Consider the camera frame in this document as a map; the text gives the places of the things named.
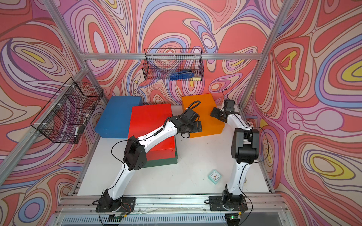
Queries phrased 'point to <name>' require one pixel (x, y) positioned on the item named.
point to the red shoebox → (146, 119)
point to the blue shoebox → (115, 122)
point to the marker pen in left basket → (76, 134)
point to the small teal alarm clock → (214, 176)
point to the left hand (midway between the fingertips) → (198, 129)
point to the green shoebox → (163, 162)
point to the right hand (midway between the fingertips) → (216, 117)
